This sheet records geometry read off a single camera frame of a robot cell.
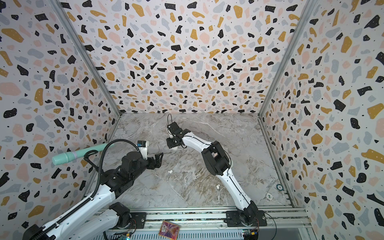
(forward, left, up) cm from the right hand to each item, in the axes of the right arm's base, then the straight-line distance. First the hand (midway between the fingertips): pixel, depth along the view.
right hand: (168, 140), depth 100 cm
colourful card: (-49, -8, -2) cm, 50 cm away
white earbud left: (-20, -3, -3) cm, 21 cm away
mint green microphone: (-30, +32, +31) cm, 54 cm away
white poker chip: (-33, -60, -5) cm, 69 cm away
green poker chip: (-28, -67, -5) cm, 73 cm away
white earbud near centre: (-28, -32, -4) cm, 43 cm away
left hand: (-16, +1, +14) cm, 22 cm away
